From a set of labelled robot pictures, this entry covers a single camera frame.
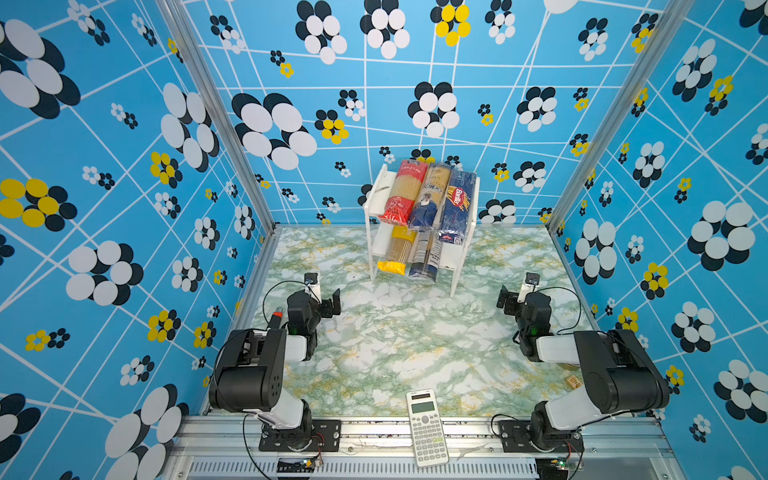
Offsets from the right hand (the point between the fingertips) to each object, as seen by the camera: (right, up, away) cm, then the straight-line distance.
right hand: (522, 289), depth 93 cm
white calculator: (-32, -32, -19) cm, 50 cm away
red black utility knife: (-78, -9, 0) cm, 78 cm away
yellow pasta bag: (-40, +12, -7) cm, 42 cm away
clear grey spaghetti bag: (-31, +11, -7) cm, 33 cm away
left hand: (-63, 0, +1) cm, 63 cm away
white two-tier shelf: (-23, +11, -5) cm, 26 cm away
